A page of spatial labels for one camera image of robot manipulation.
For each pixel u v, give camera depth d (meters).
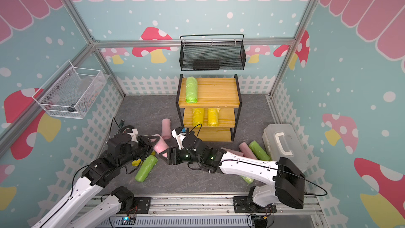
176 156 0.60
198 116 0.81
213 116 0.83
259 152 0.87
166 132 0.96
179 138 0.65
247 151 0.87
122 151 0.53
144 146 0.62
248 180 0.79
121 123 1.04
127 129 1.00
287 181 0.41
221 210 0.73
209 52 0.95
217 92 0.75
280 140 0.83
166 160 0.61
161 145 0.68
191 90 0.71
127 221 0.73
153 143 0.67
